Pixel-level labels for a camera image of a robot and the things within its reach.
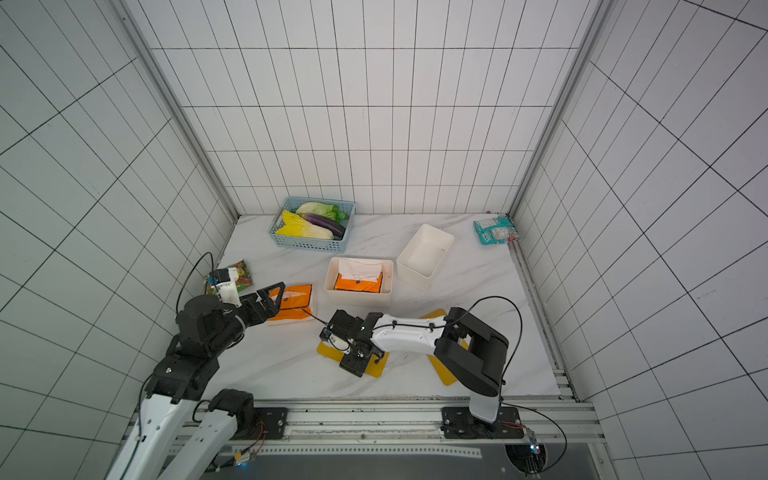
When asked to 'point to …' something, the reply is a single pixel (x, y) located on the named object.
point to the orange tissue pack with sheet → (359, 275)
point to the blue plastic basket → (289, 204)
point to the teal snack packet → (497, 231)
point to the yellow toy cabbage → (294, 225)
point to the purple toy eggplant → (336, 230)
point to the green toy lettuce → (323, 210)
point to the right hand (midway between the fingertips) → (347, 362)
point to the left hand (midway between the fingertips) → (269, 296)
